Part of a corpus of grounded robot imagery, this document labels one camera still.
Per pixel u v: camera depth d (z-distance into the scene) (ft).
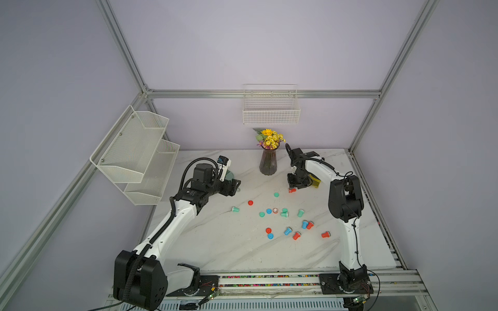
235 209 3.08
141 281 1.28
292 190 3.26
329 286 2.40
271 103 3.12
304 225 2.89
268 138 2.97
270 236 2.82
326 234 2.81
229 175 3.55
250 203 3.21
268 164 3.37
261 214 3.05
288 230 2.82
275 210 3.09
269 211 3.07
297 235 2.82
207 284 2.41
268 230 2.89
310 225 2.89
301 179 2.89
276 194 3.32
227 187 2.35
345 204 1.94
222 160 2.30
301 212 3.05
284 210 3.12
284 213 3.00
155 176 3.03
